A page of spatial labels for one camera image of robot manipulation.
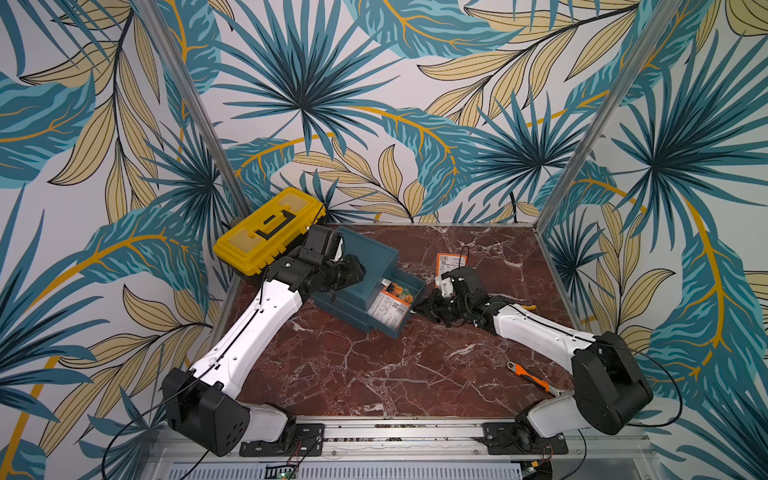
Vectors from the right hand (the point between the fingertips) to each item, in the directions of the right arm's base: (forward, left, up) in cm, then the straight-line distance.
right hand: (412, 307), depth 84 cm
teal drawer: (+9, +1, -3) cm, 9 cm away
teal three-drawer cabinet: (+8, +9, +11) cm, 16 cm away
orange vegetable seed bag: (+2, +6, -3) cm, 7 cm away
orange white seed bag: (+24, -14, -11) cm, 30 cm away
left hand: (+3, +14, +12) cm, 18 cm away
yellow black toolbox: (+24, +42, +7) cm, 49 cm away
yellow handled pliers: (+6, -40, -12) cm, 43 cm away
